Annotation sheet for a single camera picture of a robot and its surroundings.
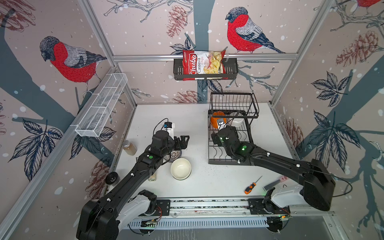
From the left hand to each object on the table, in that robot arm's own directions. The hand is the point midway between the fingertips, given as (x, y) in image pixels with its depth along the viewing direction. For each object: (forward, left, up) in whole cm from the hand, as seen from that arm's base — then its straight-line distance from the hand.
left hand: (183, 137), depth 78 cm
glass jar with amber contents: (0, +33, -12) cm, 35 cm away
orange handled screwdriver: (-22, -35, -18) cm, 45 cm away
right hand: (+4, -20, -1) cm, 20 cm away
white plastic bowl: (+21, -36, -14) cm, 44 cm away
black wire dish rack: (+34, -38, -15) cm, 53 cm away
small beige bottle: (-15, +18, -18) cm, 29 cm away
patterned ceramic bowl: (-3, +6, -15) cm, 17 cm away
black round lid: (-18, +35, -9) cm, 41 cm away
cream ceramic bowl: (-10, +2, -18) cm, 21 cm away
